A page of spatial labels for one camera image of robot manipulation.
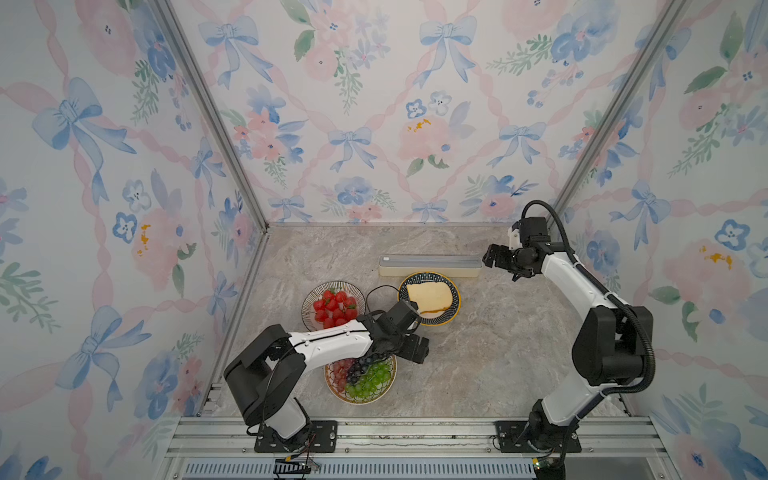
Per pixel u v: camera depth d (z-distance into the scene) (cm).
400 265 107
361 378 80
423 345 77
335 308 93
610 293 50
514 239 83
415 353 75
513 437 75
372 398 78
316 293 98
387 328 66
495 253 83
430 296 95
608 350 47
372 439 75
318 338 51
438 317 94
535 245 68
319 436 75
